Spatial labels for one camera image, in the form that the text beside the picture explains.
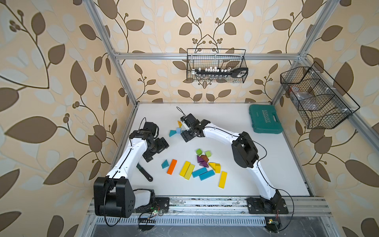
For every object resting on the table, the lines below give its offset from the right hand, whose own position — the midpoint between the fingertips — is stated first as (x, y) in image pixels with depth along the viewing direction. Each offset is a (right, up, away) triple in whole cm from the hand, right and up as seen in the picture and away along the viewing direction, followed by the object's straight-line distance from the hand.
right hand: (189, 132), depth 99 cm
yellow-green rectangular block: (+1, -21, -14) cm, 26 cm away
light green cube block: (+13, -13, -6) cm, 19 cm away
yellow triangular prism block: (+15, -18, -14) cm, 27 cm away
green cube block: (+7, -11, -7) cm, 15 cm away
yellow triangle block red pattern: (-7, +6, +6) cm, 11 cm away
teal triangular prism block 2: (-14, -17, -12) cm, 25 cm away
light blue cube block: (-7, +1, +3) cm, 8 cm away
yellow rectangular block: (-2, -20, -12) cm, 24 cm away
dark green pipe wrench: (-26, -22, -14) cm, 36 cm away
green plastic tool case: (+55, +9, +6) cm, 56 cm away
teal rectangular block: (+6, -22, -14) cm, 27 cm away
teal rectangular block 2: (+11, -23, -14) cm, 29 cm away
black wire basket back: (+19, +45, -3) cm, 49 cm away
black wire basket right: (+67, +19, -26) cm, 74 cm away
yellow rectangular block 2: (+20, -25, -16) cm, 36 cm away
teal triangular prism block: (-12, 0, +3) cm, 12 cm away
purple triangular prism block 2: (+10, -18, -11) cm, 23 cm away
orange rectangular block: (-10, -20, -11) cm, 24 cm away
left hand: (-15, -8, -16) cm, 23 cm away
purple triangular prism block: (+7, -15, -10) cm, 20 cm away
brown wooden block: (+10, -14, -10) cm, 20 cm away
